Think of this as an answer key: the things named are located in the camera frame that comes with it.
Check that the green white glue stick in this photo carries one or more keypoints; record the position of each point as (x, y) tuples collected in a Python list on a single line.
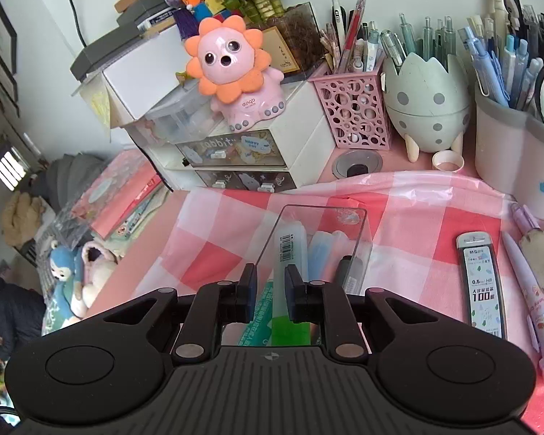
[(265, 321)]

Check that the black marker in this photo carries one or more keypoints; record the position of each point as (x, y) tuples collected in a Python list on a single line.
[(347, 272)]

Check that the dark jacket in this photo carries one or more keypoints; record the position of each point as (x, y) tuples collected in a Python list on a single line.
[(9, 308)]

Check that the yellow sticky note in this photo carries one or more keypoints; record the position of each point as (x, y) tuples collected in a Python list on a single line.
[(97, 104)]

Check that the black box white label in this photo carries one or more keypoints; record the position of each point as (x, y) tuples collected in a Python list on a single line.
[(140, 13)]

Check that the blue grey highlighter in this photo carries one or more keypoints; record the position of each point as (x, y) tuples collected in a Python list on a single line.
[(322, 251)]

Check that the pencil lead refill case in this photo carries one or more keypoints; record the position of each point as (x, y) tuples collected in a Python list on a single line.
[(480, 290)]

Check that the colourful puzzle cube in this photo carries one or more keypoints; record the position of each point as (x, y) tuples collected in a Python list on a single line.
[(208, 7)]

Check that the clear plastic organizer box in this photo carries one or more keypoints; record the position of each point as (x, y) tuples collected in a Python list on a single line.
[(326, 217)]

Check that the blue monkey plush toy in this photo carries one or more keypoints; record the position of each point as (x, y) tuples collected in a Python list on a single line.
[(63, 272)]

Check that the white tape roll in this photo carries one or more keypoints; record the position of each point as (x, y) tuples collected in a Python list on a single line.
[(435, 162)]

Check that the grey cushion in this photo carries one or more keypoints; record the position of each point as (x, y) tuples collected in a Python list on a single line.
[(68, 176)]

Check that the window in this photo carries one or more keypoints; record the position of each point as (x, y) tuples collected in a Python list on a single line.
[(9, 170)]

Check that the small brown box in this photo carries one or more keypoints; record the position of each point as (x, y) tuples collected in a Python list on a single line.
[(129, 0)]

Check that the clear lidded storage box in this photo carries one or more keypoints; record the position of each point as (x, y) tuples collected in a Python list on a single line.
[(181, 122)]

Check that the clear acrylic plant pot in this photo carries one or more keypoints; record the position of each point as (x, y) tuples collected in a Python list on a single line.
[(299, 31)]

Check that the pink perforated pen holder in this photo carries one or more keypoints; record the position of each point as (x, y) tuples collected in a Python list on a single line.
[(349, 108)]

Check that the bunch of thin mixed pens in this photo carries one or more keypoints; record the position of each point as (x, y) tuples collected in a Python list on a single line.
[(338, 16)]

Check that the grey rounded eraser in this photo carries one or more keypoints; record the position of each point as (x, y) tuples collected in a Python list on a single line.
[(541, 258)]

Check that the bunch of clear green pens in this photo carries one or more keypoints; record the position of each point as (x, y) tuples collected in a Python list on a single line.
[(392, 45)]

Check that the stack of pink books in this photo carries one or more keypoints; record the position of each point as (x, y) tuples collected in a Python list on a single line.
[(118, 190)]

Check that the white cardboard box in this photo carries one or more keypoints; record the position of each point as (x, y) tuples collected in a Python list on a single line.
[(140, 77)]

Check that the pink orange lion toy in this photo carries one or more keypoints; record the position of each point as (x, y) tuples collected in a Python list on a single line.
[(226, 54)]

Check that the white pink plush toy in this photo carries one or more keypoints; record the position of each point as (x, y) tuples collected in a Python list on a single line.
[(95, 276)]

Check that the bunch of pens white holder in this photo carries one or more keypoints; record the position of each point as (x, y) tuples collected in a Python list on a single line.
[(485, 61)]

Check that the grey desk grommet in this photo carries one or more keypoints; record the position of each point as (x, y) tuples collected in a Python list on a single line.
[(344, 163)]

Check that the green egg-shaped pen holder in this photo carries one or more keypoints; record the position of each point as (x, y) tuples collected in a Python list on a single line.
[(417, 113)]

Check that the purple cartoon pen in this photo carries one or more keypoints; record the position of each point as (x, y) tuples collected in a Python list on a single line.
[(523, 217), (541, 321)]

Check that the dark grey flat box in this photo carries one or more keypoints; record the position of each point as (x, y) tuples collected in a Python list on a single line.
[(99, 52)]

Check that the white drawer organizer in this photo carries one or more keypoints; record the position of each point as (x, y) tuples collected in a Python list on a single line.
[(308, 136)]

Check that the brown framed card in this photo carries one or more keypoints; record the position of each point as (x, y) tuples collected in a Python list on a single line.
[(279, 50)]

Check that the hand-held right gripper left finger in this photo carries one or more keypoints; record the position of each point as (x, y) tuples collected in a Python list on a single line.
[(253, 292)]

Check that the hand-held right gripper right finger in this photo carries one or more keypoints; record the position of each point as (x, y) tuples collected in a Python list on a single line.
[(294, 294)]

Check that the beige plush toy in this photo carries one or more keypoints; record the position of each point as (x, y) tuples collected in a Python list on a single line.
[(22, 217)]

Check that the red white checked tablecloth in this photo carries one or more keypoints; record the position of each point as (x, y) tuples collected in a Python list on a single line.
[(412, 235)]

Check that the white flower-shaped pen holder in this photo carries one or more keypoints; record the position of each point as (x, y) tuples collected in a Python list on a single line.
[(503, 145)]

